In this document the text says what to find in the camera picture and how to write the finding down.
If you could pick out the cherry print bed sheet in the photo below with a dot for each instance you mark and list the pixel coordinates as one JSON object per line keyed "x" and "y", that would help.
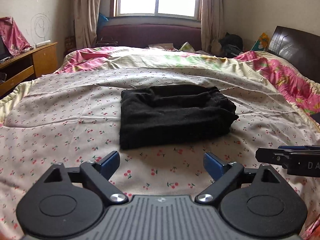
{"x": 71, "y": 118}

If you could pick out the black monitor on desk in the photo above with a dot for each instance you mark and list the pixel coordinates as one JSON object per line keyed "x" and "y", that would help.
{"x": 4, "y": 53}

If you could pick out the pink cloth on monitor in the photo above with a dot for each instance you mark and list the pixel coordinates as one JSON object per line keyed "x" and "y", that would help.
{"x": 12, "y": 37}

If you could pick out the left beige curtain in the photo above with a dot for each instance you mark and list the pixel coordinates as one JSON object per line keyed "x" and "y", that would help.
{"x": 86, "y": 13}

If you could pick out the black bag by curtain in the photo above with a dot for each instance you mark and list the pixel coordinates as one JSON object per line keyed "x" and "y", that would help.
{"x": 231, "y": 45}

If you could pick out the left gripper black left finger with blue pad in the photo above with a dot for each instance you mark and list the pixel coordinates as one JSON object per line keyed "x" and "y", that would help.
{"x": 70, "y": 202}

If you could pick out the wooden desk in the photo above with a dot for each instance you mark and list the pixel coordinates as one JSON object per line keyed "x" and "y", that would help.
{"x": 28, "y": 66}

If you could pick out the white roll on desk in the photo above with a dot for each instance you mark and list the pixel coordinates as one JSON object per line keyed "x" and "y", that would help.
{"x": 43, "y": 43}

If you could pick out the black pants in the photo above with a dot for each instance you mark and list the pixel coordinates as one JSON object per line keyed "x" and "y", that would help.
{"x": 173, "y": 114}

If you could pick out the pink floral quilt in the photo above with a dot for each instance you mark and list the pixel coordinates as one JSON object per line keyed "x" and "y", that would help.
{"x": 264, "y": 67}

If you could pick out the blue cushion near curtain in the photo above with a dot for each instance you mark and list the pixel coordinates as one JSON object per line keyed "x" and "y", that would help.
{"x": 102, "y": 21}

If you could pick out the right beige curtain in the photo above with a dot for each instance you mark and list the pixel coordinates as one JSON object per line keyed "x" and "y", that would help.
{"x": 212, "y": 26}

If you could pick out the beige curtain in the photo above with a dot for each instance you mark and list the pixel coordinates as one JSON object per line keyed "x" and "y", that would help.
{"x": 86, "y": 13}
{"x": 212, "y": 26}

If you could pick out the dark wooden headboard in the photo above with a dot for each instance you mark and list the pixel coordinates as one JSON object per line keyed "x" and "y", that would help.
{"x": 299, "y": 48}

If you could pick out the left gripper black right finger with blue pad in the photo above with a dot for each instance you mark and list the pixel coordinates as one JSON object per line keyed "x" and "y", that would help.
{"x": 250, "y": 202}

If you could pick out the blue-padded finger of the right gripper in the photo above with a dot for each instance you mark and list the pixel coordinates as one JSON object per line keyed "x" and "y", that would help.
{"x": 302, "y": 148}

